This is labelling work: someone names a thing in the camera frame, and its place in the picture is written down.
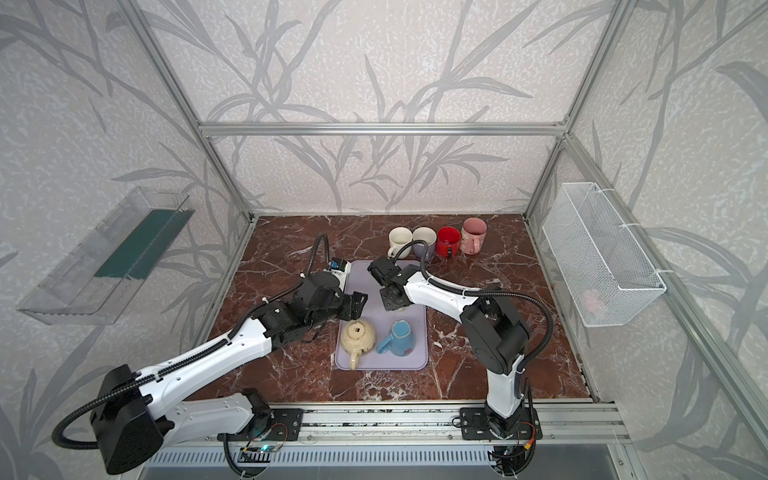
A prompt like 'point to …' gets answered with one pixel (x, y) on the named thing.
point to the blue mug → (401, 340)
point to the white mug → (399, 236)
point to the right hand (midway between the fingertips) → (397, 288)
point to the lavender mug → (427, 234)
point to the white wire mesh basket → (605, 276)
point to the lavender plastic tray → (383, 321)
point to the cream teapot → (358, 338)
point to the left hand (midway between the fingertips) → (362, 288)
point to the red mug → (448, 241)
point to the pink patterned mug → (473, 235)
